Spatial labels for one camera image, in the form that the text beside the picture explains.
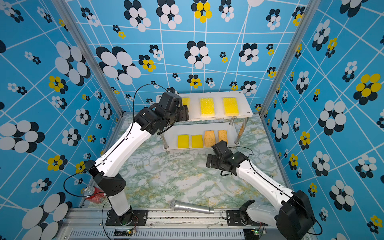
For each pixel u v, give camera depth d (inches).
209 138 36.9
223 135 37.8
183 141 38.0
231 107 29.2
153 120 18.2
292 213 15.0
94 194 28.3
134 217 28.5
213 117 28.4
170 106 20.1
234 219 28.6
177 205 29.4
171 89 23.8
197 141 37.8
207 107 28.8
